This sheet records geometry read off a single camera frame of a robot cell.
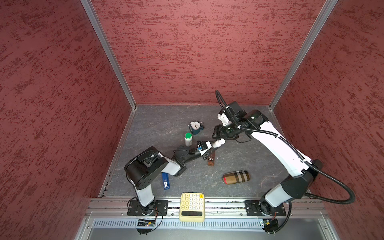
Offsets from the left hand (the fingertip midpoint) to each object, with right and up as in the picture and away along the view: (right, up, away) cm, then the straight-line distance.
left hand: (217, 144), depth 78 cm
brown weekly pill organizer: (-2, -11, +14) cm, 17 cm away
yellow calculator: (-13, -30, -6) cm, 34 cm away
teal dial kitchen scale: (-12, +8, +25) cm, 28 cm away
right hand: (-1, +3, -6) cm, 7 cm away
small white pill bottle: (0, +1, -4) cm, 5 cm away
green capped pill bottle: (-16, +1, +13) cm, 21 cm away
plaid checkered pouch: (+11, -19, +3) cm, 22 cm away
